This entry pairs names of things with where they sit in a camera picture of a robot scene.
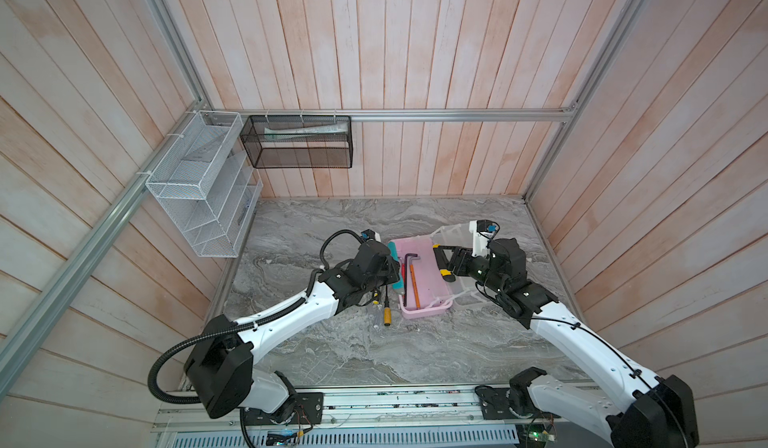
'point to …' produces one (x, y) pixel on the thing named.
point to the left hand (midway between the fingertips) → (398, 272)
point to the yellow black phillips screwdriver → (375, 299)
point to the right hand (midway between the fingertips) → (444, 248)
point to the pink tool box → (433, 288)
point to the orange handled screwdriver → (387, 312)
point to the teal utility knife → (392, 250)
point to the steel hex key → (405, 268)
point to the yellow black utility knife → (443, 263)
